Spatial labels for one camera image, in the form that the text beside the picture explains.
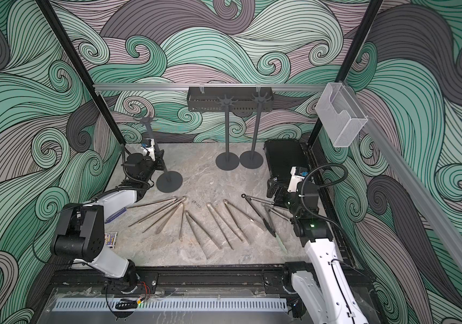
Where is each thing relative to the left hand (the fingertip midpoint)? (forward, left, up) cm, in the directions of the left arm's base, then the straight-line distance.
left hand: (160, 147), depth 89 cm
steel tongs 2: (-36, -23, -22) cm, 48 cm away
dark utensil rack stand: (-4, 0, -22) cm, 23 cm away
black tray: (+17, -64, -23) cm, 70 cm away
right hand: (-19, -49, +1) cm, 53 cm away
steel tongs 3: (-17, -31, -22) cm, 42 cm away
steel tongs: (-13, -6, -23) cm, 27 cm away
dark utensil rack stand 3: (+12, -45, -22) cm, 52 cm away
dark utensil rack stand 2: (+11, -30, -22) cm, 39 cm away
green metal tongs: (-20, -50, -21) cm, 58 cm away
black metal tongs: (-13, -41, -22) cm, 48 cm away
